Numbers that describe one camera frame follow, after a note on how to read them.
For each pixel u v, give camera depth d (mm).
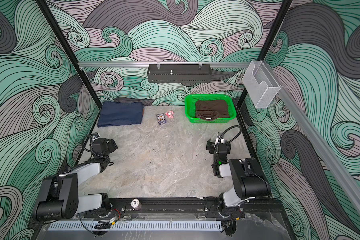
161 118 1104
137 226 697
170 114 1108
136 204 698
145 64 946
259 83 779
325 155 511
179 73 971
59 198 659
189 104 1167
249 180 450
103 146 717
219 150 697
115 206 746
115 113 1180
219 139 698
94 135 771
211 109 1143
